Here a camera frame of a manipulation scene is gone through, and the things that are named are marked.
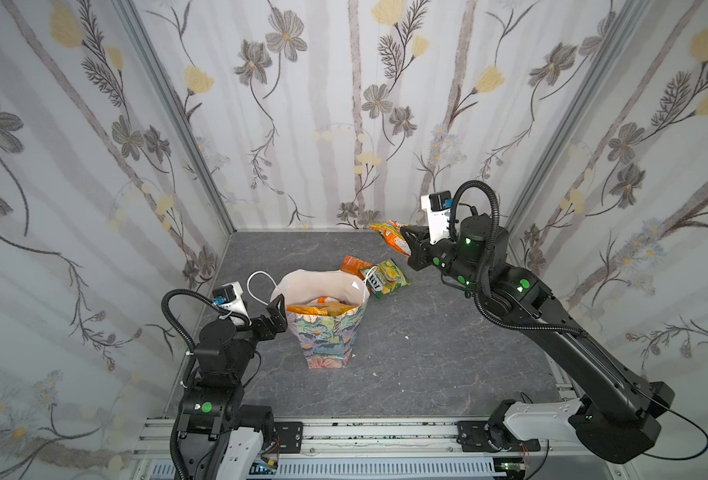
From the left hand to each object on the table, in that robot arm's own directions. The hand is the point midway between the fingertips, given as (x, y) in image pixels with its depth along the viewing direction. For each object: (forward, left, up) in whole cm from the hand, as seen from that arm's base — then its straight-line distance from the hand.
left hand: (262, 292), depth 67 cm
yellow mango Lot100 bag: (+1, -15, -11) cm, 18 cm away
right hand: (+5, -31, +17) cm, 36 cm away
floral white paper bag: (-7, -15, -14) cm, 21 cm away
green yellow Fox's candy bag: (+21, -33, -26) cm, 47 cm away
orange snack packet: (+28, -22, -28) cm, 45 cm away
